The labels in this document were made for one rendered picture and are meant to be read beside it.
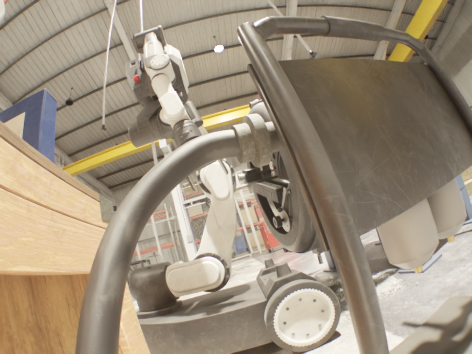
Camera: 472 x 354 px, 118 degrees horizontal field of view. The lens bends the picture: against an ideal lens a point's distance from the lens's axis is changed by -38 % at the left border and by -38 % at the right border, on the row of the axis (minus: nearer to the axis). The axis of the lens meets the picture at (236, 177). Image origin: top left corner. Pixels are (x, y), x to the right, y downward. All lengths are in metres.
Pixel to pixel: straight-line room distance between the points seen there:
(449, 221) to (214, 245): 0.70
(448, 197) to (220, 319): 0.59
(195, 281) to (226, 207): 0.28
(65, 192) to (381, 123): 0.38
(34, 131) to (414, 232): 0.47
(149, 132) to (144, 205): 0.84
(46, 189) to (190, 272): 0.60
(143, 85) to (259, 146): 0.96
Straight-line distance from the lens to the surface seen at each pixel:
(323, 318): 0.65
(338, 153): 0.22
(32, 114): 0.36
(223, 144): 0.23
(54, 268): 0.26
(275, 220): 0.97
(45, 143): 0.34
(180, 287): 0.80
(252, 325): 0.67
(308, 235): 0.89
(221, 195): 0.79
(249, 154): 0.23
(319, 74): 0.27
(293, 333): 0.64
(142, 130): 1.04
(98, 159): 10.70
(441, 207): 0.35
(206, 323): 0.67
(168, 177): 0.21
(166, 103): 0.77
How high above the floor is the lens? 0.32
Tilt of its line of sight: 18 degrees up
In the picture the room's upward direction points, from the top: 18 degrees counter-clockwise
